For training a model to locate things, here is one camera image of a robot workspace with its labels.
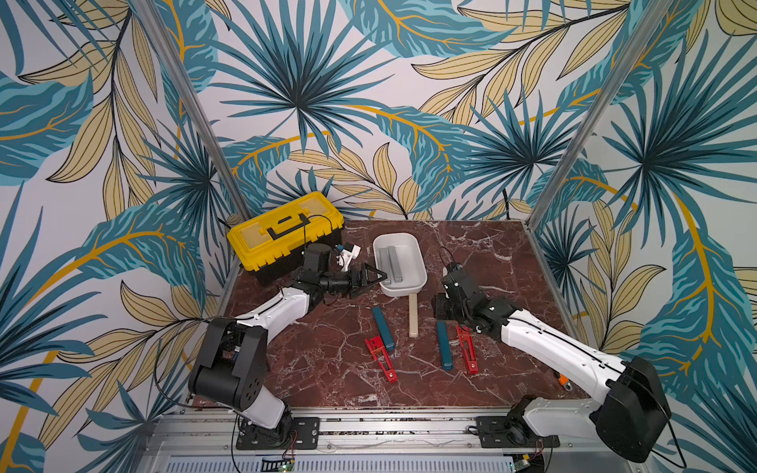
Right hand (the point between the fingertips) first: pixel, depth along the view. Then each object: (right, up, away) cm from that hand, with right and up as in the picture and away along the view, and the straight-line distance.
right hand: (437, 301), depth 83 cm
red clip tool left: (-17, -14, +4) cm, 22 cm away
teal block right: (+3, -14, +5) cm, 16 cm away
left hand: (-16, +5, -3) cm, 17 cm away
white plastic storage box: (-9, +12, +25) cm, 29 cm away
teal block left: (-15, -9, +7) cm, 19 cm away
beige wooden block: (-6, -6, +9) cm, 12 cm away
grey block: (-15, +10, +20) cm, 27 cm away
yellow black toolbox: (-48, +16, +7) cm, 51 cm away
